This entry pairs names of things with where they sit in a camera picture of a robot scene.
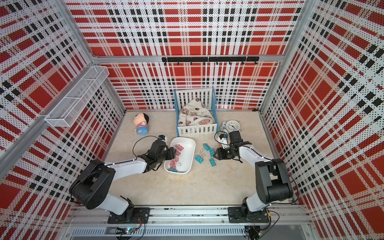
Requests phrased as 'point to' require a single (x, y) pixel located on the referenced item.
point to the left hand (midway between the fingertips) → (174, 150)
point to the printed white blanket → (195, 113)
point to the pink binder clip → (179, 147)
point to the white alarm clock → (231, 126)
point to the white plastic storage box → (184, 162)
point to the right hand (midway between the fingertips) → (219, 154)
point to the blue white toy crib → (183, 97)
